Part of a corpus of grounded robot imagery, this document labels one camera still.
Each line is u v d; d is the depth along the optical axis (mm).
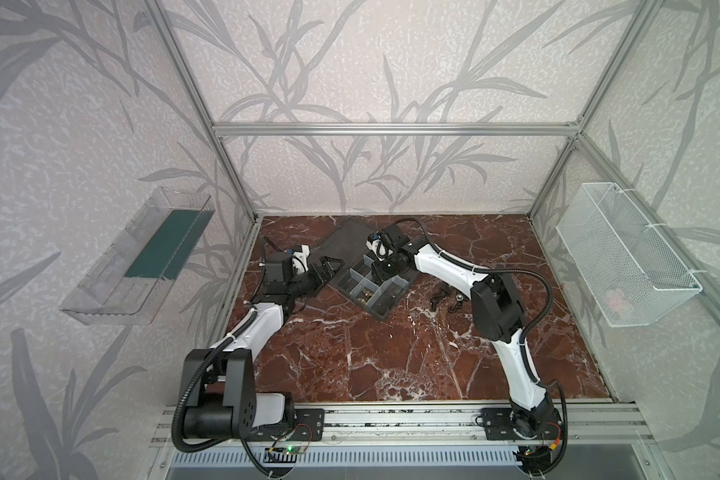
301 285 746
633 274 622
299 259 722
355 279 997
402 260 721
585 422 753
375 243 882
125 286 640
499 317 559
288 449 707
